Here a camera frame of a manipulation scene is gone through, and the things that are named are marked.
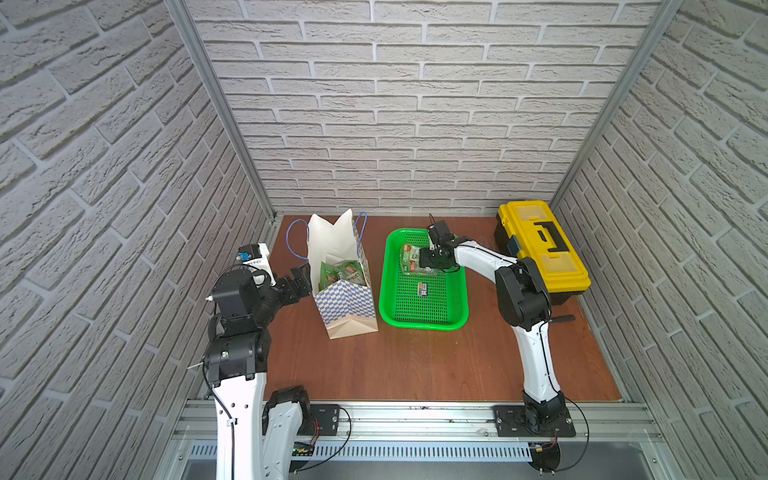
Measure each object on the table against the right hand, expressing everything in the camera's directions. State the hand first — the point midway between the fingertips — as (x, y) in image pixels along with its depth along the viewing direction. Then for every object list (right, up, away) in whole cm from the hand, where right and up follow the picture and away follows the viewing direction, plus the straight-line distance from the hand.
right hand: (430, 259), depth 105 cm
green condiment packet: (-28, -4, -10) cm, 30 cm away
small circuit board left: (-36, -45, -34) cm, 67 cm away
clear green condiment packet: (-7, -1, -2) cm, 8 cm away
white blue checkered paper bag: (-26, -5, -34) cm, 43 cm away
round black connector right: (+22, -44, -37) cm, 62 cm away
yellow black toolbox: (+31, +10, -13) cm, 35 cm away
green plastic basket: (-5, -14, -11) cm, 18 cm away
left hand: (-38, +1, -38) cm, 54 cm away
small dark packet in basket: (-3, -10, -7) cm, 13 cm away
